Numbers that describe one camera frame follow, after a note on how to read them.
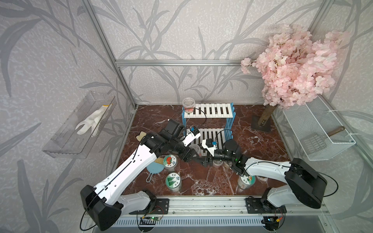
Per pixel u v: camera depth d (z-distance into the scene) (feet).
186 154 1.96
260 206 2.18
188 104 2.48
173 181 2.42
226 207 2.46
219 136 3.25
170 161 2.65
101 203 1.20
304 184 1.40
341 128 2.03
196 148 2.27
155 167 2.85
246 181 2.42
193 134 2.02
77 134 2.11
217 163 2.71
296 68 2.13
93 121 2.10
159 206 2.37
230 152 2.04
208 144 2.07
